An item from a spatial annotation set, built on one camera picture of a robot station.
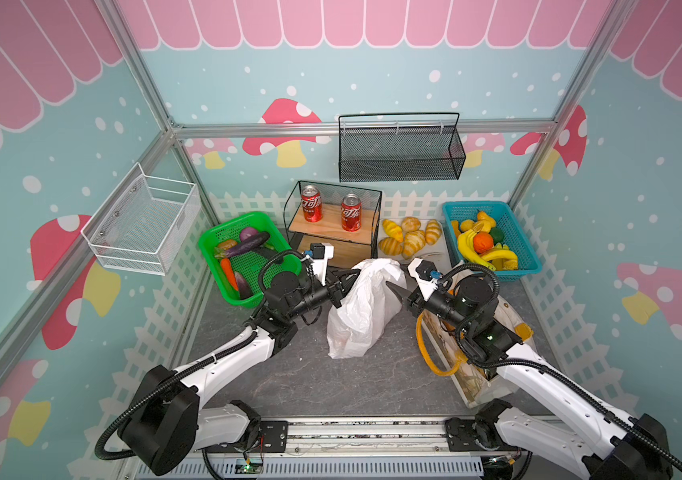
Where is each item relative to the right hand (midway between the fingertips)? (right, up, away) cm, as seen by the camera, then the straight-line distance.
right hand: (395, 273), depth 70 cm
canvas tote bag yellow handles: (+19, -26, +1) cm, 32 cm away
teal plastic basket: (+50, +12, +39) cm, 64 cm away
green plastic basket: (-50, +5, +36) cm, 61 cm away
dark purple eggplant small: (-47, -6, +30) cm, 56 cm away
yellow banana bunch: (+29, +9, +31) cm, 43 cm away
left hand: (-8, -1, +2) cm, 8 cm away
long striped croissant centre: (+14, +10, +42) cm, 45 cm away
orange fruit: (+35, +9, +33) cm, 49 cm away
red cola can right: (-10, +17, +20) cm, 28 cm away
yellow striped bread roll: (+6, +14, +46) cm, 49 cm away
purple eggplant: (-47, +9, +39) cm, 62 cm away
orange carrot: (-55, +1, +35) cm, 65 cm away
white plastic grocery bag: (-8, -9, +1) cm, 13 cm away
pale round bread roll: (+13, +17, +46) cm, 51 cm away
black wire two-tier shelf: (-10, +7, +42) cm, 44 cm away
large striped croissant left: (+4, +8, +39) cm, 40 cm away
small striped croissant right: (+22, +14, +46) cm, 53 cm away
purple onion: (-49, +13, +41) cm, 66 cm away
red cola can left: (-22, +20, +23) cm, 38 cm away
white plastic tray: (+21, +6, +43) cm, 48 cm away
